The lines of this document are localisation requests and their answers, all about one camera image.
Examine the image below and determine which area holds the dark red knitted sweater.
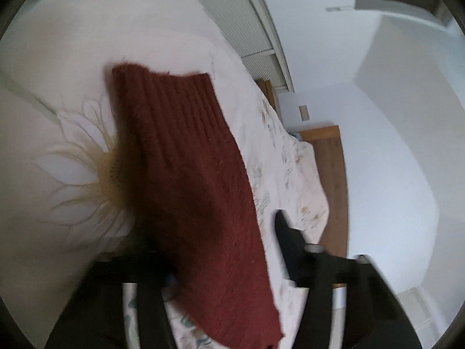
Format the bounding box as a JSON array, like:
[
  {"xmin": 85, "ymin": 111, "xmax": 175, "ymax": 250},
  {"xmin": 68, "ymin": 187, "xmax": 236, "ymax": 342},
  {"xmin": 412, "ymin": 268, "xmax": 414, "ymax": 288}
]
[{"xmin": 112, "ymin": 64, "xmax": 282, "ymax": 348}]

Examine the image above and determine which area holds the white louvered radiator cover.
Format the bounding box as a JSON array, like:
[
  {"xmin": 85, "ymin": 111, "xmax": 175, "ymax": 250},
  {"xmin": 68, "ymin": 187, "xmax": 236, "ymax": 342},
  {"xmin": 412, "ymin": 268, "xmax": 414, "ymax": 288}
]
[{"xmin": 199, "ymin": 0, "xmax": 294, "ymax": 92}]

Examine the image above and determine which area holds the floral sunflower bed duvet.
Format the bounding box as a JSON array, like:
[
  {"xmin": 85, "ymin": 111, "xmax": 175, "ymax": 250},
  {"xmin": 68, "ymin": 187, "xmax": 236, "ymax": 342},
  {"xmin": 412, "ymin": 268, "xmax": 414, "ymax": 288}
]
[{"xmin": 1, "ymin": 0, "xmax": 329, "ymax": 348}]

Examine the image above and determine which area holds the wooden bed headboard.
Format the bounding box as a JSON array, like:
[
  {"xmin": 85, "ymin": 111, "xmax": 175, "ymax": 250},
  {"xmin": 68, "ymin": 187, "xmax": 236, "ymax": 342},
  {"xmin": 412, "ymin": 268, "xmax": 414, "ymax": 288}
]
[{"xmin": 299, "ymin": 125, "xmax": 349, "ymax": 258}]

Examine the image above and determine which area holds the beige wall socket plate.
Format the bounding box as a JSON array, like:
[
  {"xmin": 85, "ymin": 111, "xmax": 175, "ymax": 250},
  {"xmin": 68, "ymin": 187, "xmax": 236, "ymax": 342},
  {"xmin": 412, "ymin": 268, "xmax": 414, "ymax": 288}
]
[{"xmin": 299, "ymin": 105, "xmax": 310, "ymax": 121}]

